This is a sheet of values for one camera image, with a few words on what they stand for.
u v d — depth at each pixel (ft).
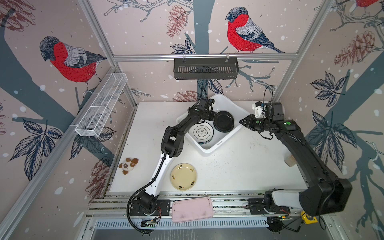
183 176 2.77
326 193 1.22
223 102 3.52
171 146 2.18
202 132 3.30
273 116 1.93
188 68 3.50
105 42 2.76
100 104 2.56
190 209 2.34
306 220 2.23
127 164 2.81
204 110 2.87
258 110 2.35
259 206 2.39
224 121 3.39
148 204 2.09
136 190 2.23
